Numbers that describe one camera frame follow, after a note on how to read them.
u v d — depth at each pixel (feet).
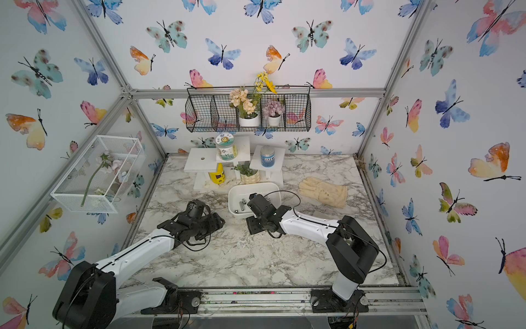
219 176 3.33
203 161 3.17
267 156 2.96
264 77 2.67
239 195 3.40
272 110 2.92
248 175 3.18
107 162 2.44
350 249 1.47
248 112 2.71
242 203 3.24
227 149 2.71
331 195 3.37
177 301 2.32
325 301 2.38
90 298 1.31
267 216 2.12
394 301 2.47
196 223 2.31
